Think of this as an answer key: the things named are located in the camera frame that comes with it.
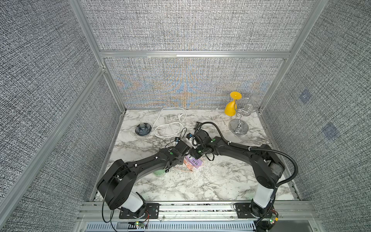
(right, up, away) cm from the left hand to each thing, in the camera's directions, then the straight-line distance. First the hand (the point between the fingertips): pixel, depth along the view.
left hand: (179, 155), depth 88 cm
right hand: (+8, +3, +2) cm, 9 cm away
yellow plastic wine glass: (+34, +30, +11) cm, 47 cm away
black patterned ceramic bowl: (-27, +15, +18) cm, 36 cm away
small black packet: (+13, +18, +21) cm, 31 cm away
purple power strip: (+10, -5, 0) cm, 11 cm away
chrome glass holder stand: (+43, +17, +19) cm, 50 cm away
